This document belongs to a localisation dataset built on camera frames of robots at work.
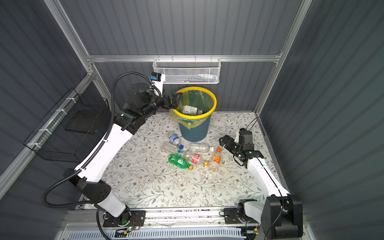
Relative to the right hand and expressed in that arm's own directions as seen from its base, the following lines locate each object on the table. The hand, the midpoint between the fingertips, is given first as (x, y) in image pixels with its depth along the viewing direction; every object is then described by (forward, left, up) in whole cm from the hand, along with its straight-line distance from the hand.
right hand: (226, 143), depth 85 cm
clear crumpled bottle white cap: (+3, +15, -9) cm, 18 cm away
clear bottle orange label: (-6, +6, -10) cm, 13 cm away
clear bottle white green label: (+25, +22, +3) cm, 33 cm away
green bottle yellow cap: (-7, +28, -8) cm, 30 cm away
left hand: (+8, +28, +31) cm, 42 cm away
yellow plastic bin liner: (+30, +16, +7) cm, 35 cm away
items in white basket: (+37, +15, +19) cm, 44 cm away
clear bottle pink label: (-6, +17, -10) cm, 21 cm away
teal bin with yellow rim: (+16, +16, -9) cm, 24 cm away
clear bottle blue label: (+10, +32, -9) cm, 35 cm away
